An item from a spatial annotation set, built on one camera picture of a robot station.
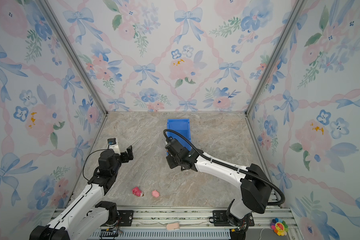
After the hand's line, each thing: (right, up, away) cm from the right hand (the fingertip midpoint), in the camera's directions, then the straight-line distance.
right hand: (171, 156), depth 82 cm
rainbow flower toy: (+52, -31, -12) cm, 62 cm away
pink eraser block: (+1, -31, -11) cm, 33 cm away
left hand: (-27, +6, +1) cm, 27 cm away
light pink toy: (-8, -20, -2) cm, 22 cm away
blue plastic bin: (+6, +17, +27) cm, 33 cm away
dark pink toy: (-18, -19, -2) cm, 26 cm away
